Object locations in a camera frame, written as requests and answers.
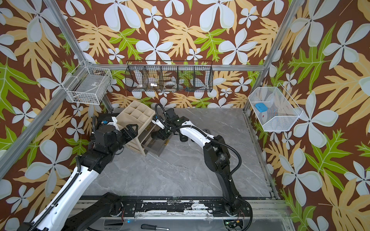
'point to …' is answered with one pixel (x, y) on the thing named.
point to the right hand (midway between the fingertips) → (159, 131)
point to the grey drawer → (156, 145)
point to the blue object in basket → (261, 107)
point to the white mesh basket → (274, 108)
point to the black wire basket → (170, 76)
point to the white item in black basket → (154, 84)
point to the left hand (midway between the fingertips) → (134, 126)
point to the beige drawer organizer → (136, 113)
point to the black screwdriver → (153, 227)
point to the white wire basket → (88, 84)
